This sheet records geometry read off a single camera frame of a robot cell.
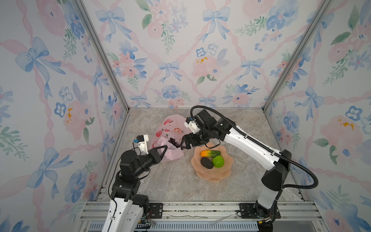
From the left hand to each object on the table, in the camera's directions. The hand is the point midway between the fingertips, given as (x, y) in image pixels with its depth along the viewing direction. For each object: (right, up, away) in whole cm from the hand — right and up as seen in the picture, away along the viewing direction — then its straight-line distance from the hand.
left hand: (167, 146), depth 67 cm
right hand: (+9, +1, +7) cm, 11 cm away
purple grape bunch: (+2, +1, +6) cm, 6 cm away
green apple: (+27, -12, +18) cm, 35 cm away
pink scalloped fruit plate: (+26, -19, +18) cm, 37 cm away
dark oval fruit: (+20, -13, +19) cm, 31 cm away
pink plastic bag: (-1, +6, +19) cm, 20 cm away
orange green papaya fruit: (+23, -8, +22) cm, 33 cm away
